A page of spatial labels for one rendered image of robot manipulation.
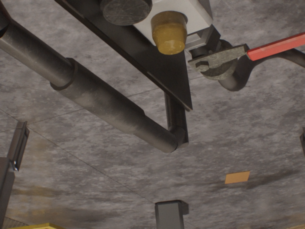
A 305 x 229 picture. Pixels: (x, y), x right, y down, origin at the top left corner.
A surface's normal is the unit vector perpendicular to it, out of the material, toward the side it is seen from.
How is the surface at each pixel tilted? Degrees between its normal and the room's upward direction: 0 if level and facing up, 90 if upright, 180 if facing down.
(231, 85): 16
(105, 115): 0
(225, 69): 81
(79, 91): 26
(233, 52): 0
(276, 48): 0
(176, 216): 90
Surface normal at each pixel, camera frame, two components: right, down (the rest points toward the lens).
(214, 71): -0.47, -0.18
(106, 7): 0.09, 0.90
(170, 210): -0.07, -0.43
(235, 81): 0.66, 0.43
